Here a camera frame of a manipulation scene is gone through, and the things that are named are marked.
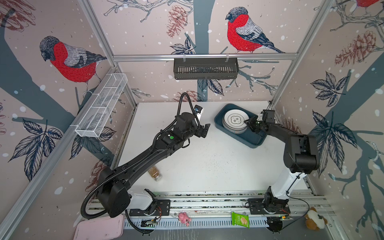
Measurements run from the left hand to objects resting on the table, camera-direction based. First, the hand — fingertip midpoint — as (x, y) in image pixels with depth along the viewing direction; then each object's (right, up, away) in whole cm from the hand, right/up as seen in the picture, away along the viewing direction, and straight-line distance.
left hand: (202, 120), depth 75 cm
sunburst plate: (+23, -8, +23) cm, 33 cm away
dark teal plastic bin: (+31, -10, +18) cm, 37 cm away
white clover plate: (+23, -1, +29) cm, 37 cm away
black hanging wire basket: (+4, +37, +30) cm, 48 cm away
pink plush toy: (-10, -45, -6) cm, 47 cm away
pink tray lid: (-46, -48, -9) cm, 67 cm away
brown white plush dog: (+52, -46, -8) cm, 70 cm away
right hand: (+30, -2, +23) cm, 39 cm away
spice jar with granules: (-26, -30, +6) cm, 40 cm away
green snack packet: (+18, -47, -5) cm, 51 cm away
